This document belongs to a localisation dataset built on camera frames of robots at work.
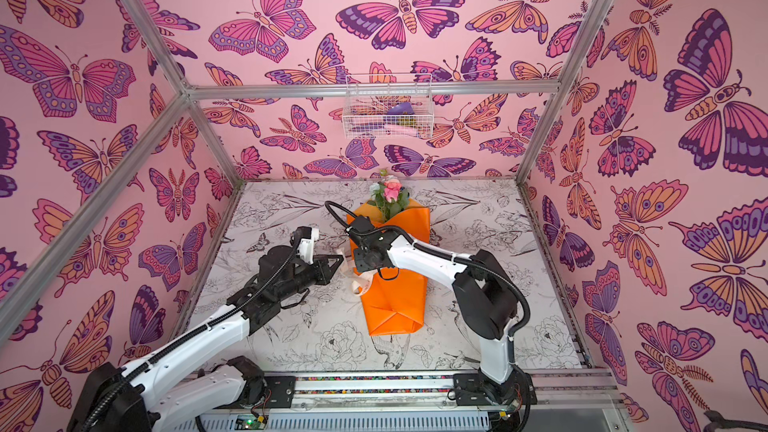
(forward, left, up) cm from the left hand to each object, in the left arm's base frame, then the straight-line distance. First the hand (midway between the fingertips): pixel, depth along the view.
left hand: (345, 256), depth 77 cm
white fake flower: (+36, -5, -14) cm, 39 cm away
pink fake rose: (+30, -12, -12) cm, 35 cm away
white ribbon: (-1, -3, -12) cm, 12 cm away
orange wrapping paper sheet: (-8, -13, -13) cm, 20 cm away
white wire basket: (+46, -11, +14) cm, 50 cm away
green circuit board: (-34, +23, -21) cm, 46 cm away
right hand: (+6, -4, -10) cm, 12 cm away
